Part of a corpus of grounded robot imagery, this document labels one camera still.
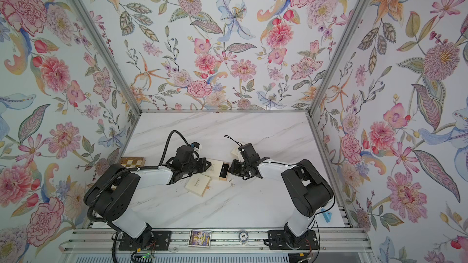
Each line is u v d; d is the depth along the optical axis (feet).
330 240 2.52
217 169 3.04
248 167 2.36
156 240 2.37
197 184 2.82
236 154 3.13
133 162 3.12
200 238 2.41
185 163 2.47
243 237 2.32
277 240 2.41
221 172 2.97
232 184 2.96
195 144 2.82
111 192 1.53
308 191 1.55
